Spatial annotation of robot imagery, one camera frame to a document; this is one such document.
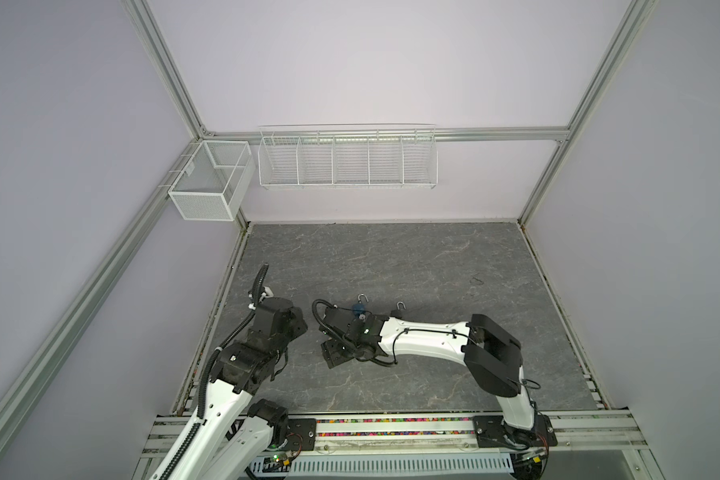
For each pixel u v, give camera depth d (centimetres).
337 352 74
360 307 96
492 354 50
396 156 106
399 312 96
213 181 98
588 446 72
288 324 56
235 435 58
